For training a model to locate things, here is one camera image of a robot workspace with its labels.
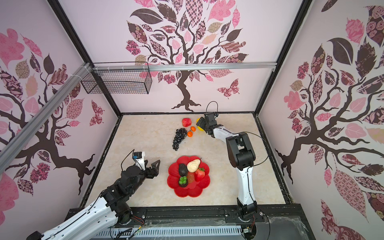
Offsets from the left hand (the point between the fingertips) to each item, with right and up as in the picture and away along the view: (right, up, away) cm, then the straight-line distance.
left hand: (154, 164), depth 79 cm
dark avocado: (+15, -5, +6) cm, 17 cm away
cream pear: (+21, -2, +6) cm, 22 cm away
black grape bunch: (+12, +15, +24) cm, 31 cm away
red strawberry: (+25, -7, +4) cm, 26 cm away
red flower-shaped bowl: (+22, -15, +3) cm, 27 cm away
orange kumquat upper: (+21, +19, +28) cm, 39 cm away
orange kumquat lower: (+19, +15, +26) cm, 35 cm away
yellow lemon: (+25, +20, +16) cm, 35 cm away
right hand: (+28, +24, +25) cm, 44 cm away
